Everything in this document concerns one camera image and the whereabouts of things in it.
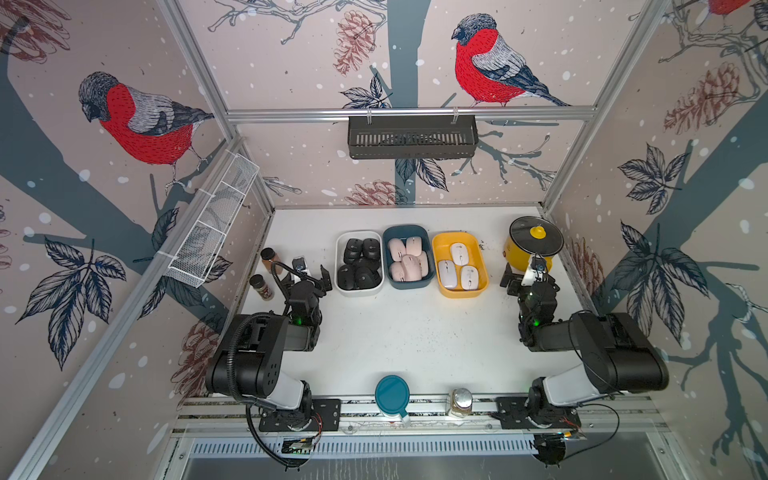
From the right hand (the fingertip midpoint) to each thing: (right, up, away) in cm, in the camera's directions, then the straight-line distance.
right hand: (526, 263), depth 91 cm
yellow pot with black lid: (+3, +8, +4) cm, 10 cm away
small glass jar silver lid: (-26, -29, -25) cm, 46 cm away
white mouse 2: (-16, -6, +7) cm, 18 cm away
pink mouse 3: (-40, +4, +13) cm, 42 cm away
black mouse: (-50, -5, +2) cm, 50 cm away
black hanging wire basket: (-35, +44, +13) cm, 57 cm away
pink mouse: (-31, -1, +10) cm, 32 cm away
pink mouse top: (-35, -2, +6) cm, 36 cm away
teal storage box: (-38, +10, +16) cm, 42 cm away
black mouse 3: (-49, +4, +10) cm, 50 cm away
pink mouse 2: (-40, -3, +7) cm, 41 cm away
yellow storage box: (-23, +5, +15) cm, 29 cm away
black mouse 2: (-55, +3, +10) cm, 56 cm away
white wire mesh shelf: (-99, +1, -8) cm, 99 cm away
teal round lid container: (-42, -30, -19) cm, 55 cm away
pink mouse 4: (-34, +5, +13) cm, 37 cm away
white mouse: (-23, -5, +7) cm, 24 cm away
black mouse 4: (-57, -5, +4) cm, 57 cm away
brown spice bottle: (-82, +2, +4) cm, 82 cm away
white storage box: (-60, 0, +8) cm, 60 cm away
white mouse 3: (-18, +2, +13) cm, 22 cm away
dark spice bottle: (-82, -5, -3) cm, 82 cm away
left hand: (-67, 0, 0) cm, 67 cm away
